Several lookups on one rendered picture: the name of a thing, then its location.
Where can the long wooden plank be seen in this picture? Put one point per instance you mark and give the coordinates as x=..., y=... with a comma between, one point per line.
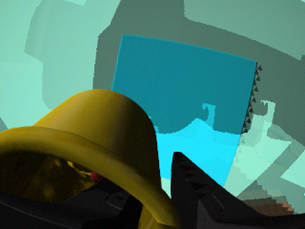
x=274, y=210

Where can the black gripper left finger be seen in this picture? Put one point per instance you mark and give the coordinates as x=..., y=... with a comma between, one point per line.
x=102, y=206

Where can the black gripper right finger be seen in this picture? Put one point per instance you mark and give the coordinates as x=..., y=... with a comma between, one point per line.
x=203, y=204

